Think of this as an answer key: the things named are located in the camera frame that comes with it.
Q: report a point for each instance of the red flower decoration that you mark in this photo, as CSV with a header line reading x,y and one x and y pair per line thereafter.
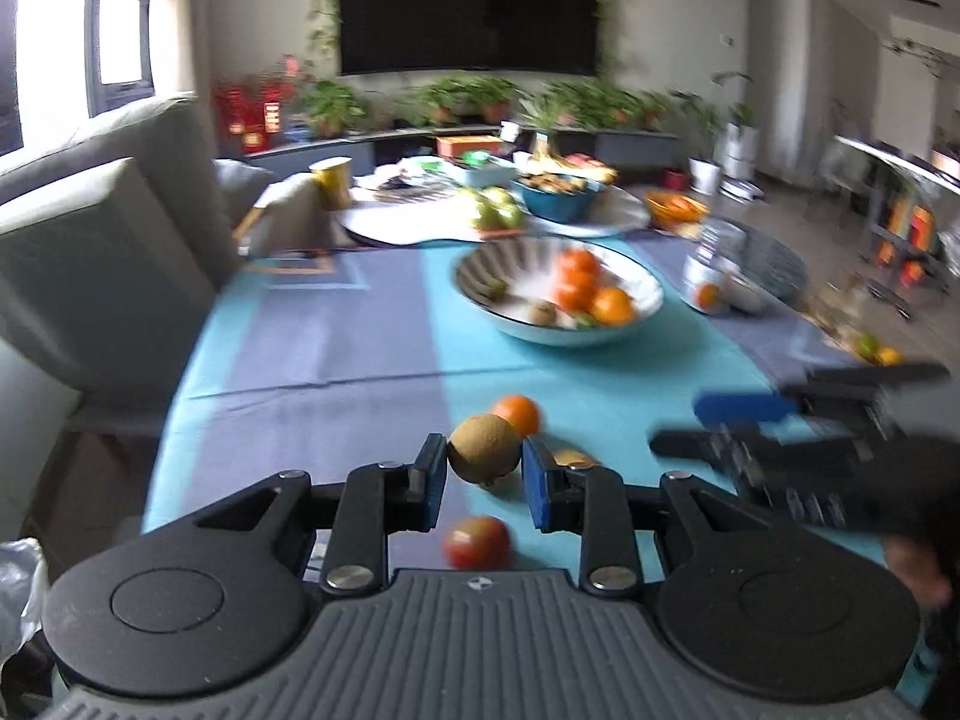
x,y
250,112

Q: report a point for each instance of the small dark green fruit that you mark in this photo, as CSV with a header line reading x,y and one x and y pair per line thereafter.
x,y
494,290

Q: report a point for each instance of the blue bowl of nuts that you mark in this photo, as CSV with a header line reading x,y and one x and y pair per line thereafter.
x,y
556,197

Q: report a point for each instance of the red apple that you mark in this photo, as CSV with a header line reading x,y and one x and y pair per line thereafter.
x,y
478,544

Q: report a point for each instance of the black wall television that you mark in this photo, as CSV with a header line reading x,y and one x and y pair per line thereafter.
x,y
540,36

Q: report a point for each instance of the dark marble side table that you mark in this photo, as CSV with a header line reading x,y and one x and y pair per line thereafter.
x,y
762,259

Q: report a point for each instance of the round white coffee table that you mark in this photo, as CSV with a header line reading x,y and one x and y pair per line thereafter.
x,y
445,216

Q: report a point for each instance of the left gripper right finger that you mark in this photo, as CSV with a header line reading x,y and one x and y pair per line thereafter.
x,y
593,505

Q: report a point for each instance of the brown kiwi in bowl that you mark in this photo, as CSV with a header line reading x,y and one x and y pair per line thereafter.
x,y
541,314

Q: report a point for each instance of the glass cup with spoon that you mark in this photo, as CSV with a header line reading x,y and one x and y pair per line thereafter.
x,y
837,308

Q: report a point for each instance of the white round device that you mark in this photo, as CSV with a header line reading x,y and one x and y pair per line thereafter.
x,y
746,296

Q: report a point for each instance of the yellow orange in bowl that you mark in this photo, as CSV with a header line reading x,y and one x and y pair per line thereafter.
x,y
612,307

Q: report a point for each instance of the blue striped white bowl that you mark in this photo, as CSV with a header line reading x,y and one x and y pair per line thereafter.
x,y
528,265

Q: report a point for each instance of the grey tv cabinet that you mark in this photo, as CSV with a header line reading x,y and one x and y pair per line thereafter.
x,y
631,152

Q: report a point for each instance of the blue patterned tablecloth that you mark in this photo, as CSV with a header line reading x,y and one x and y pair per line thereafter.
x,y
359,363

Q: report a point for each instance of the grey sofa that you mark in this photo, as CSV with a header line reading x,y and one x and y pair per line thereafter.
x,y
114,244

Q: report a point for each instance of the large plant white pot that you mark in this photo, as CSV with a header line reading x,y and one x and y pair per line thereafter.
x,y
711,123

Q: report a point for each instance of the orange storage box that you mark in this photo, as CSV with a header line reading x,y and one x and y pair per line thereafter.
x,y
453,147

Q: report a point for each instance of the orange basket of tangerines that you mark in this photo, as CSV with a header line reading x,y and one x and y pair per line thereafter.
x,y
669,209

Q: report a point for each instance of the beige cushion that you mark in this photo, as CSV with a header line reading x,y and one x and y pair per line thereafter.
x,y
289,216

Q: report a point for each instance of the orange tangerine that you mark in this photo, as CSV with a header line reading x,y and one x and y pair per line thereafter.
x,y
577,262
520,412
574,295

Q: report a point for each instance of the light blue snack tray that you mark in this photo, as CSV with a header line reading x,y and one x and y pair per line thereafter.
x,y
488,173

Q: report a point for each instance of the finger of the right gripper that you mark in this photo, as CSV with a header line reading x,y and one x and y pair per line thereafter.
x,y
841,394
750,455

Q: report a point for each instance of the covered dining table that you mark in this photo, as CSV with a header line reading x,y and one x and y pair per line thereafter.
x,y
901,235

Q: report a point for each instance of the white air purifier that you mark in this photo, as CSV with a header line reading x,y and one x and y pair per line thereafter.
x,y
739,152

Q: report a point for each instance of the yellow tin can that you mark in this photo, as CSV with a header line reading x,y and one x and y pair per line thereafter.
x,y
334,177

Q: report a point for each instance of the orange tangerine on cloth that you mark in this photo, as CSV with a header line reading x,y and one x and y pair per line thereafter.
x,y
520,412

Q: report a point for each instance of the person right hand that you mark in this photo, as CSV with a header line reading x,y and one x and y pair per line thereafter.
x,y
917,567

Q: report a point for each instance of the brown kiwi fruit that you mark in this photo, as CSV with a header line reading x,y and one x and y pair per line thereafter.
x,y
483,448

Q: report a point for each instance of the banana bunch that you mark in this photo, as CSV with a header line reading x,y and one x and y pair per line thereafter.
x,y
578,165

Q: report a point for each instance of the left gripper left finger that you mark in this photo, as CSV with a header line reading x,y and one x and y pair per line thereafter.
x,y
375,502

